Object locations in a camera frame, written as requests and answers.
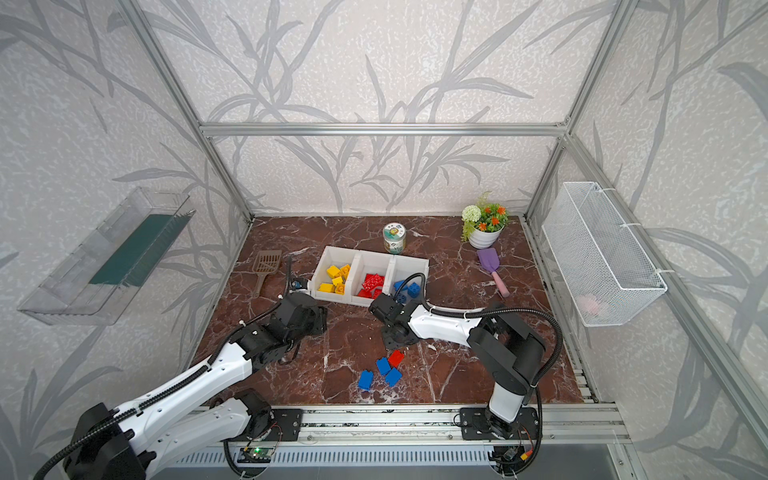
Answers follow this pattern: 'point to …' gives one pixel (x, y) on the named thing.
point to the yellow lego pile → (337, 275)
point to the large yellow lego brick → (326, 287)
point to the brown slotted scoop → (265, 262)
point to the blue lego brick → (397, 285)
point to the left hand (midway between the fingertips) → (322, 312)
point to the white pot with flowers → (483, 224)
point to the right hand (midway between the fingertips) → (392, 337)
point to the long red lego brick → (373, 281)
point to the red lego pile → (396, 358)
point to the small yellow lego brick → (337, 280)
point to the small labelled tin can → (394, 235)
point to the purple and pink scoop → (490, 260)
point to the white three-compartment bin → (359, 277)
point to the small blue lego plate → (402, 298)
